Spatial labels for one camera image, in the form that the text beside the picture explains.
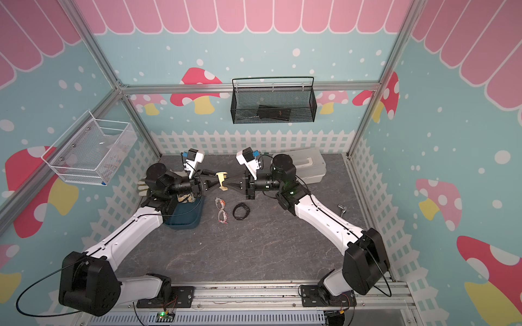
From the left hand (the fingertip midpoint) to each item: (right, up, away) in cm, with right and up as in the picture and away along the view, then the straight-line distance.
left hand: (225, 183), depth 67 cm
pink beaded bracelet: (-7, -16, +27) cm, 32 cm away
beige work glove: (-51, -4, +39) cm, 64 cm away
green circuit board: (-23, -49, +6) cm, 54 cm away
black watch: (+1, -15, +30) cm, 34 cm away
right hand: (+1, 0, -4) cm, 4 cm away
